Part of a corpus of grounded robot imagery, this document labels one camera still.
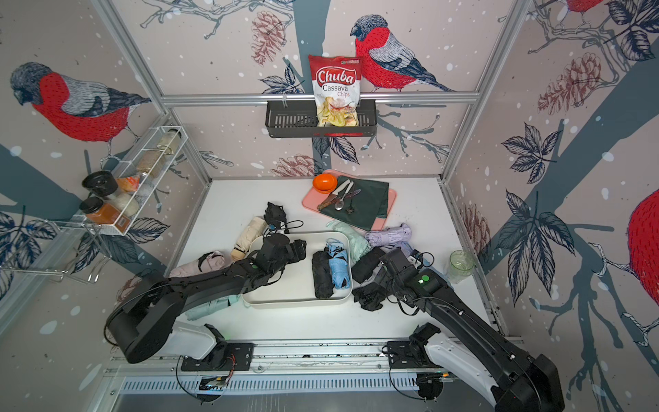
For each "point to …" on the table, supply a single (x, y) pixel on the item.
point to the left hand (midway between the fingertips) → (303, 240)
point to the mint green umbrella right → (358, 242)
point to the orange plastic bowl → (324, 183)
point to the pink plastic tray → (316, 200)
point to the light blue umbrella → (338, 262)
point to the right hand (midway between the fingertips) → (387, 279)
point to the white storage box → (295, 287)
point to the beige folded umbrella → (253, 228)
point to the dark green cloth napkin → (359, 202)
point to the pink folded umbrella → (208, 261)
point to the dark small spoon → (350, 209)
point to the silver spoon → (340, 203)
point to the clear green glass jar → (461, 266)
